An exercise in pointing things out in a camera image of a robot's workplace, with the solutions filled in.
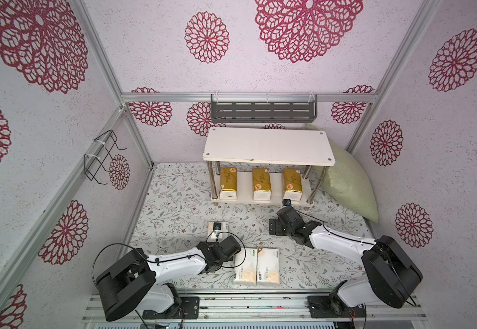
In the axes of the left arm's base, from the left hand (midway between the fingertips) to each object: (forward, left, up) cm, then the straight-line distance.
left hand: (218, 247), depth 88 cm
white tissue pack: (-1, -1, +14) cm, 14 cm away
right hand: (+10, -26, +4) cm, 28 cm away
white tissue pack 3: (-9, -20, +5) cm, 23 cm away
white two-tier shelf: (+28, -26, +32) cm, 50 cm away
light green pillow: (+18, -52, +23) cm, 59 cm away
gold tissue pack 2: (+24, -19, +12) cm, 33 cm away
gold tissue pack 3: (+25, -4, +11) cm, 28 cm away
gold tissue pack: (+25, -33, +12) cm, 43 cm away
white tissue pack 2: (-10, -11, +5) cm, 16 cm away
